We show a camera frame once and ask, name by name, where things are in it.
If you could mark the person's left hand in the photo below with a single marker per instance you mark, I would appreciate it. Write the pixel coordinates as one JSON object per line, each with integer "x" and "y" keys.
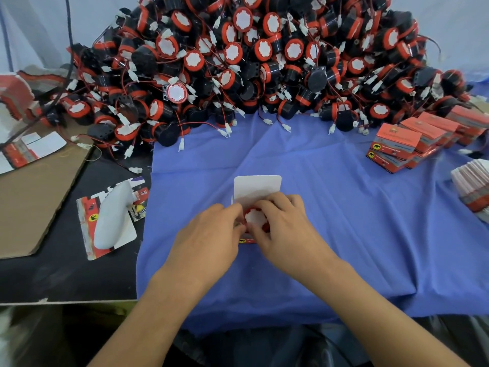
{"x": 202, "y": 248}

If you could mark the person's right hand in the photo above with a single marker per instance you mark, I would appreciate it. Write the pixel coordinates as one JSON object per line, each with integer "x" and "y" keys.
{"x": 294, "y": 237}

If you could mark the pile of black red buzzers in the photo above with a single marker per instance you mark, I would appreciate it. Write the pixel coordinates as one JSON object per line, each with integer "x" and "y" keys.
{"x": 260, "y": 57}

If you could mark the stack of box blanks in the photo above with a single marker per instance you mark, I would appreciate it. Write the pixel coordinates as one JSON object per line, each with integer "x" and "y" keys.
{"x": 474, "y": 187}

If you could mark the person's right forearm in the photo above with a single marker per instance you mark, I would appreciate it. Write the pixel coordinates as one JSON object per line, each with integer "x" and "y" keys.
{"x": 397, "y": 325}

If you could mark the person's left forearm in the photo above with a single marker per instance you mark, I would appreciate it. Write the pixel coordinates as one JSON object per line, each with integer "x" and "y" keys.
{"x": 141, "y": 328}

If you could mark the blue table cloth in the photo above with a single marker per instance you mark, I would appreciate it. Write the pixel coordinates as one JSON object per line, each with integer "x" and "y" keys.
{"x": 397, "y": 240}

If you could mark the brown cardboard piece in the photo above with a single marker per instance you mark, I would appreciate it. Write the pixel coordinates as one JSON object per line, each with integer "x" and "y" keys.
{"x": 34, "y": 202}

